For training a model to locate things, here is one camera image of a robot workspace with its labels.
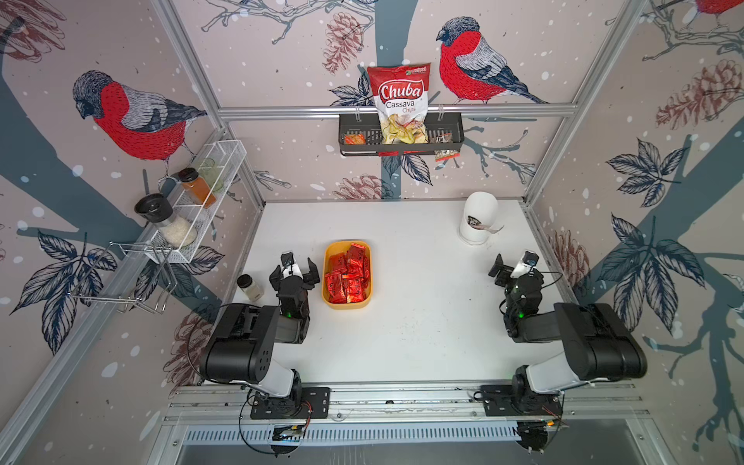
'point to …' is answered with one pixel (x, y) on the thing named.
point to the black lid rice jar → (174, 231)
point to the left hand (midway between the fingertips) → (298, 256)
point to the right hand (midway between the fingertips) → (512, 256)
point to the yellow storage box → (337, 247)
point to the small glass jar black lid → (251, 289)
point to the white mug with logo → (480, 215)
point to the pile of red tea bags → (349, 274)
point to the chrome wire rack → (127, 275)
